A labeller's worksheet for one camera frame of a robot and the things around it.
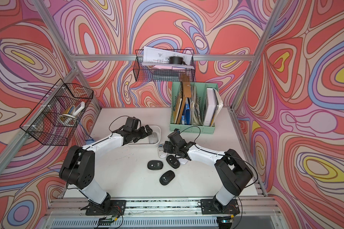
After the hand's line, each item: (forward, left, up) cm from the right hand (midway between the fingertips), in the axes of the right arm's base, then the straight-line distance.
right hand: (168, 150), depth 89 cm
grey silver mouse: (+10, +11, -1) cm, 15 cm away
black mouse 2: (-8, +9, -3) cm, 12 cm away
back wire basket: (+49, +15, +26) cm, 57 cm away
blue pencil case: (+6, +50, +5) cm, 51 cm away
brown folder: (+23, -12, +27) cm, 38 cm away
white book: (+19, -27, +20) cm, 39 cm away
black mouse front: (-16, +1, -3) cm, 16 cm away
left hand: (+11, +13, +5) cm, 18 cm away
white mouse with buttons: (-1, +5, -2) cm, 5 cm away
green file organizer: (+22, -17, +17) cm, 33 cm away
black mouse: (-6, -2, -3) cm, 7 cm away
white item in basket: (+12, +47, +29) cm, 56 cm away
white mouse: (-6, -9, -4) cm, 11 cm away
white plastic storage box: (+7, +16, 0) cm, 18 cm away
